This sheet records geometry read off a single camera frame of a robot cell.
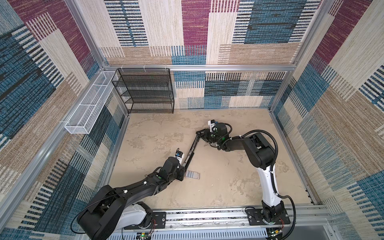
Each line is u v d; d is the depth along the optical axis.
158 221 0.73
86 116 0.92
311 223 0.73
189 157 0.94
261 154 0.59
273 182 0.61
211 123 0.98
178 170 0.70
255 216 0.74
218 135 0.87
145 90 1.12
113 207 0.42
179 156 0.78
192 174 0.88
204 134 0.94
